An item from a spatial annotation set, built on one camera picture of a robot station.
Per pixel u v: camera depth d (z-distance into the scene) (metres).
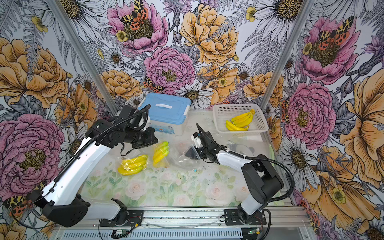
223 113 1.15
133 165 0.84
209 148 0.70
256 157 0.50
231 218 0.74
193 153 0.77
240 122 1.11
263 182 0.46
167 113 0.97
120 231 0.71
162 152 0.74
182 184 0.85
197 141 0.83
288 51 0.87
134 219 0.74
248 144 1.03
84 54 0.88
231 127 1.06
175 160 0.71
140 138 0.56
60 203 0.38
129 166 0.83
